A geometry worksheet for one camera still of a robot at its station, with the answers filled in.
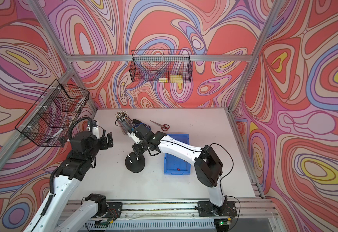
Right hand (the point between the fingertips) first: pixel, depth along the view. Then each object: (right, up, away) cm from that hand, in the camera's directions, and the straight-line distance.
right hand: (137, 151), depth 81 cm
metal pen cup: (-11, +17, +12) cm, 24 cm away
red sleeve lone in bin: (+24, -12, +6) cm, 27 cm away
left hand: (-15, +11, -8) cm, 21 cm away
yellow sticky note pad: (+23, +45, +10) cm, 52 cm away
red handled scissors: (+15, +13, +27) cm, 33 cm away
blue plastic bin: (+22, -10, +8) cm, 25 cm away
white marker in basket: (-39, +13, -6) cm, 41 cm away
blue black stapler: (-6, +16, +26) cm, 31 cm away
